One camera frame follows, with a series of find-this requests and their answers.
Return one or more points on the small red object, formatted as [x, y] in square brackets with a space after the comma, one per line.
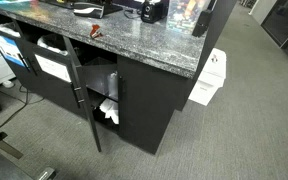
[96, 31]

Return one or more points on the black closed cabinet door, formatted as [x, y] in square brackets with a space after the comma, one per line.
[147, 103]

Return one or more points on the black bin door white label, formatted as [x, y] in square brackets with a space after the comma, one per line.
[55, 90]

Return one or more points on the small white round floor object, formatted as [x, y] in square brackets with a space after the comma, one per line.
[8, 84]

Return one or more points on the black cabinet with granite counter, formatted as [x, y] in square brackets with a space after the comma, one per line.
[144, 40]

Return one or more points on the clear box with colourful contents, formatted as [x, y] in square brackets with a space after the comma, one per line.
[184, 15]

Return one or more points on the crumpled white paper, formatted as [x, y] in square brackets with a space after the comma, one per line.
[110, 110]

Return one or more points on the black desk mat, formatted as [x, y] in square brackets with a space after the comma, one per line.
[112, 8]

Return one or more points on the black pencil sharpener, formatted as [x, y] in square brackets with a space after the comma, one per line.
[152, 10]

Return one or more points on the black robot stand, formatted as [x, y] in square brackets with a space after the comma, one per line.
[0, 163]

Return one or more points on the blue and white poster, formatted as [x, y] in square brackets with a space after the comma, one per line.
[5, 48]

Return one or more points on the white cardboard box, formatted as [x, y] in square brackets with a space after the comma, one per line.
[210, 80]

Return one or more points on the black bin door blue poster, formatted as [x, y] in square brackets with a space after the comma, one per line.
[4, 66]

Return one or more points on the white paper label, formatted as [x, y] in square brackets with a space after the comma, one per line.
[53, 67]

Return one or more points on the white trash bag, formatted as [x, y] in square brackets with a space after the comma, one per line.
[50, 46]
[8, 29]

